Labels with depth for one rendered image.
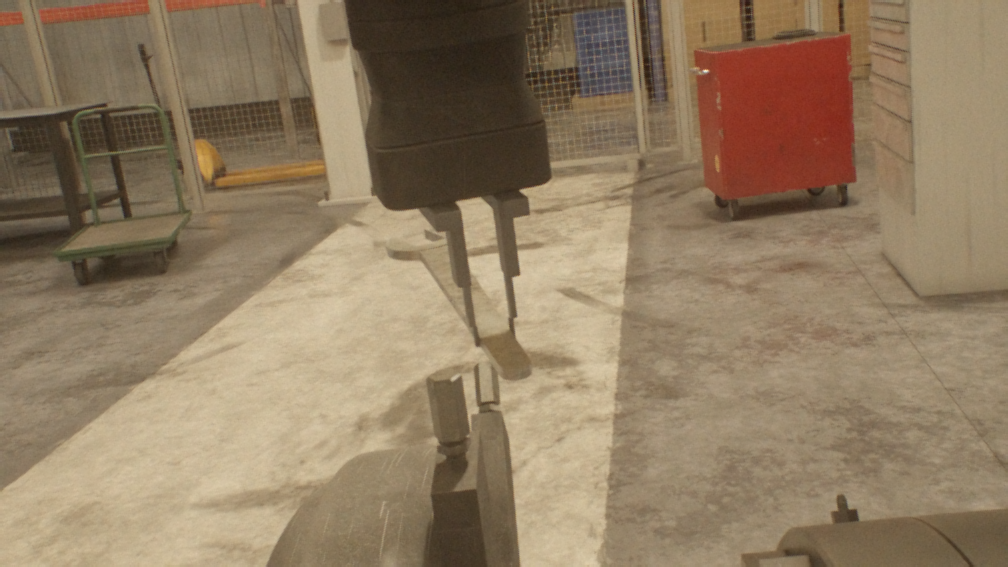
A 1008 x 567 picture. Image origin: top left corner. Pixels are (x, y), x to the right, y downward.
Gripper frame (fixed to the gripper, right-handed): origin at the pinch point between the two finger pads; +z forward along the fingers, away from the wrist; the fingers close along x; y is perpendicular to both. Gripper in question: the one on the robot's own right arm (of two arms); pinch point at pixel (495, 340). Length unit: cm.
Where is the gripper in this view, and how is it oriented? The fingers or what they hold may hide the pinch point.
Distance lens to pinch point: 49.9
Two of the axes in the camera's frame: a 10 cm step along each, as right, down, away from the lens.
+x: -9.6, 1.9, -2.2
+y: -2.7, -2.7, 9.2
